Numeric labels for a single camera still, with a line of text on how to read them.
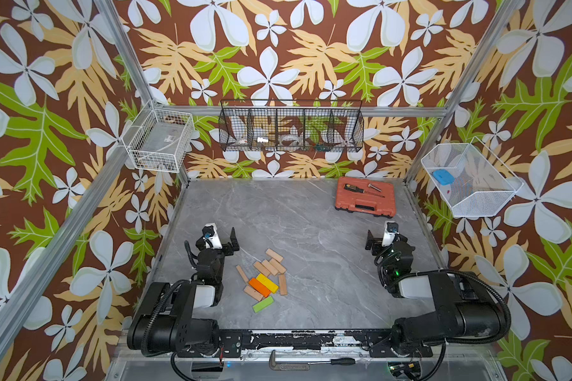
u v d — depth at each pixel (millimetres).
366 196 1082
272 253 943
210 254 694
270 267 900
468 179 836
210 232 734
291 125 961
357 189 1078
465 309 442
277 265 905
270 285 858
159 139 865
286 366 704
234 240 861
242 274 869
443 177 869
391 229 777
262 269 905
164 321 427
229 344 734
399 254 661
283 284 861
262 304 821
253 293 841
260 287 848
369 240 840
